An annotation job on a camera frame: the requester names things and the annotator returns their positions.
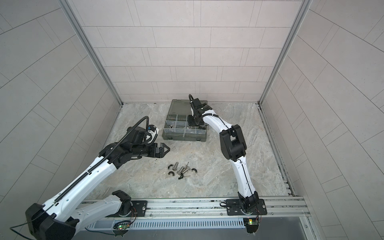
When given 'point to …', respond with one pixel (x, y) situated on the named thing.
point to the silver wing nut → (170, 126)
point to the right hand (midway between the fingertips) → (190, 123)
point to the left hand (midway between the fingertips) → (167, 148)
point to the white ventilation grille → (175, 223)
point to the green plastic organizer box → (176, 127)
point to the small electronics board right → (251, 224)
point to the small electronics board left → (124, 225)
